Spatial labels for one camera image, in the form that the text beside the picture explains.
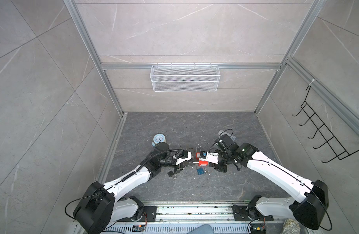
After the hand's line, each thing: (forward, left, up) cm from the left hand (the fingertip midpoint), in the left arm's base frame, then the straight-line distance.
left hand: (194, 159), depth 73 cm
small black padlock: (0, +13, -17) cm, 21 cm away
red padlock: (-3, -4, +2) cm, 5 cm away
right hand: (+1, -10, -4) cm, 11 cm away
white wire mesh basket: (+57, +2, +11) cm, 58 cm away
